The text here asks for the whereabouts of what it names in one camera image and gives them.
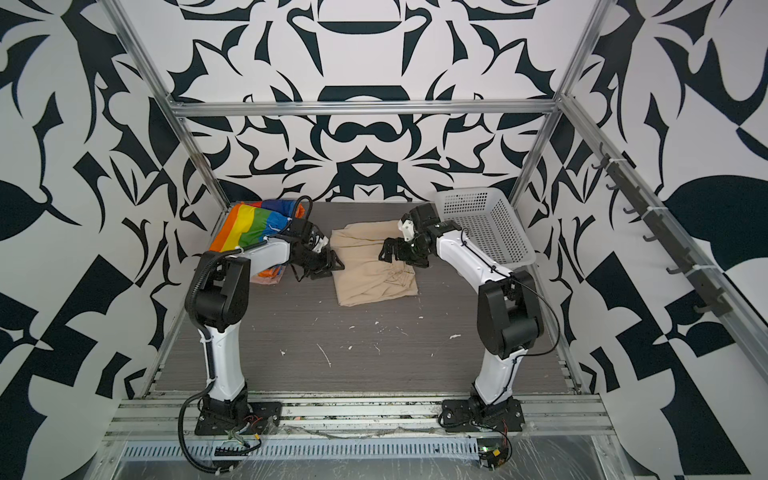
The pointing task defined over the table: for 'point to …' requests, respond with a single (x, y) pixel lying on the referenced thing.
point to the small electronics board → (491, 452)
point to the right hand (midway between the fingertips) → (395, 255)
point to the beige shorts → (366, 278)
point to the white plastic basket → (483, 215)
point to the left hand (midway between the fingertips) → (340, 264)
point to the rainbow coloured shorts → (253, 222)
